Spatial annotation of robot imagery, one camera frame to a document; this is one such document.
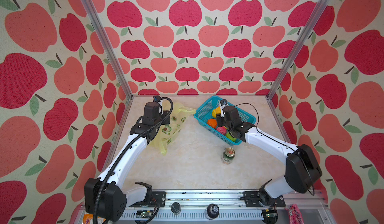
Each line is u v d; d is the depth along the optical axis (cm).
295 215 69
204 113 105
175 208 64
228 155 79
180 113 98
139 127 56
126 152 47
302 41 88
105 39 87
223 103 75
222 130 92
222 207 73
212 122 96
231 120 65
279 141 50
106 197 38
